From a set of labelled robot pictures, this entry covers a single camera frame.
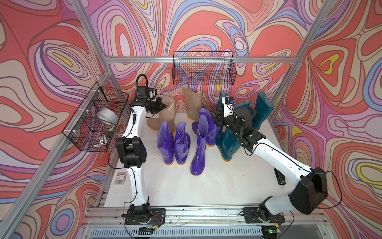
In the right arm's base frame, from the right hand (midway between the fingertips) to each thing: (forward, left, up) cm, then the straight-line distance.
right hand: (213, 113), depth 76 cm
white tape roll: (0, +54, +2) cm, 54 cm away
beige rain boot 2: (+12, +27, -12) cm, 32 cm away
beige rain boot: (+23, +10, -10) cm, 27 cm away
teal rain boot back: (+23, -9, -6) cm, 26 cm away
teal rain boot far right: (+12, -33, -9) cm, 36 cm away
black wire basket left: (-1, +65, -4) cm, 65 cm away
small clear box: (-22, +54, -28) cm, 65 cm away
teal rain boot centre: (+12, -21, -6) cm, 25 cm away
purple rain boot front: (-15, +9, -26) cm, 32 cm away
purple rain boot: (-13, +25, -5) cm, 29 cm away
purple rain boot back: (0, -1, -14) cm, 14 cm away
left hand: (+17, +27, -7) cm, 33 cm away
